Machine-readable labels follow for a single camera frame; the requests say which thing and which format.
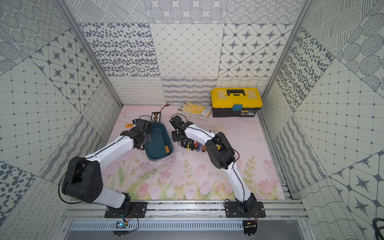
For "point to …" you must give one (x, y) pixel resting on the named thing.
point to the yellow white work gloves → (199, 111)
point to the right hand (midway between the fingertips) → (179, 138)
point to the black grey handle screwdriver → (192, 145)
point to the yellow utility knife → (129, 125)
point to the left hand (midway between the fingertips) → (143, 135)
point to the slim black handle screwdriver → (182, 143)
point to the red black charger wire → (166, 104)
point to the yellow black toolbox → (234, 102)
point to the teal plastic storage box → (161, 145)
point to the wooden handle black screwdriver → (203, 148)
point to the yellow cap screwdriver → (188, 146)
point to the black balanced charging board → (155, 117)
